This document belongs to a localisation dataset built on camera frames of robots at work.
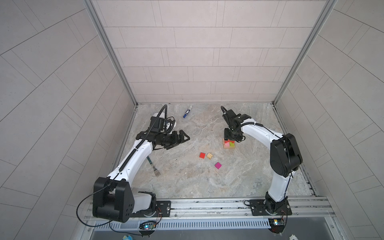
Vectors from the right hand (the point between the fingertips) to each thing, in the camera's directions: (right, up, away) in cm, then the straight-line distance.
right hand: (227, 138), depth 92 cm
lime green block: (+2, -4, -1) cm, 5 cm away
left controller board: (-40, -34, -28) cm, 60 cm away
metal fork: (-41, -17, -10) cm, 46 cm away
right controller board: (+18, -36, -24) cm, 47 cm away
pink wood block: (0, -4, -1) cm, 4 cm away
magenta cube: (-7, -15, -7) cm, 18 cm away
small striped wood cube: (-11, -10, -3) cm, 16 cm away
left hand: (-24, +2, -14) cm, 28 cm away
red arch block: (+1, -2, -1) cm, 2 cm away
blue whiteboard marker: (-26, +17, +17) cm, 36 cm away
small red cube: (-16, -10, -3) cm, 19 cm away
